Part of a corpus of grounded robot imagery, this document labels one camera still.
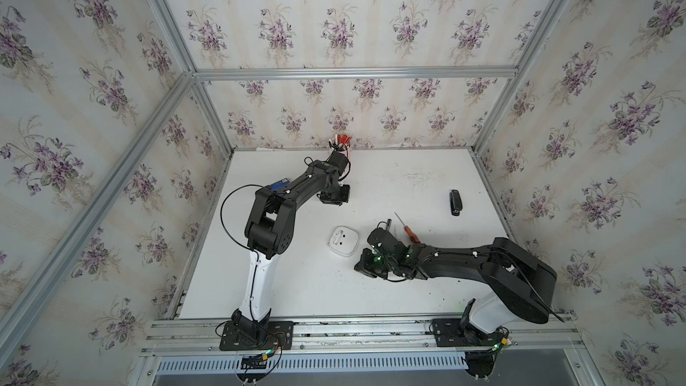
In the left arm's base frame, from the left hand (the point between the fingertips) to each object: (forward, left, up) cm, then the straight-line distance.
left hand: (345, 202), depth 98 cm
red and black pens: (+26, +3, +8) cm, 27 cm away
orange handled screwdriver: (-12, -24, -3) cm, 27 cm away
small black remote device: (0, -42, +1) cm, 42 cm away
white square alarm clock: (-16, +1, 0) cm, 16 cm away
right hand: (-25, -3, -2) cm, 25 cm away
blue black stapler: (+2, +23, +8) cm, 25 cm away
